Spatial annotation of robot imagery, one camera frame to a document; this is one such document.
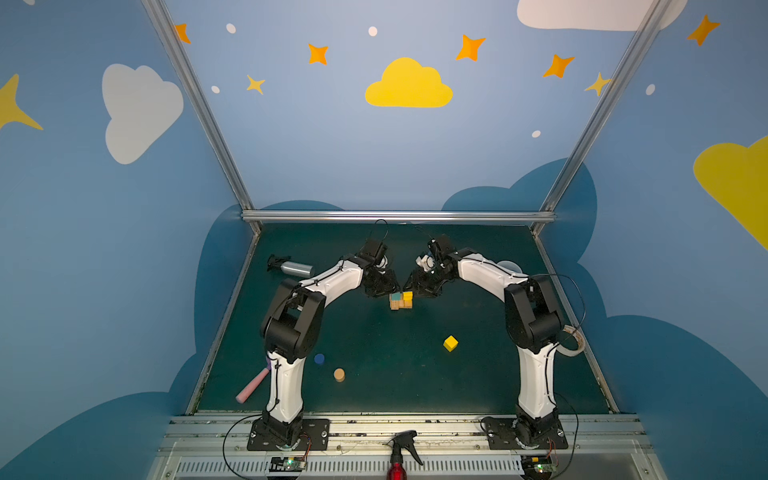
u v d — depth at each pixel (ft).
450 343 2.90
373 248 2.63
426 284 2.85
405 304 3.22
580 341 2.96
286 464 2.32
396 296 3.19
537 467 2.35
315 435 2.46
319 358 2.83
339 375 2.69
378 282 2.74
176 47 2.41
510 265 3.28
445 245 2.69
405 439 2.47
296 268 3.39
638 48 2.45
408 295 3.13
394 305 3.14
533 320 1.80
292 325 1.72
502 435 2.45
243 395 2.58
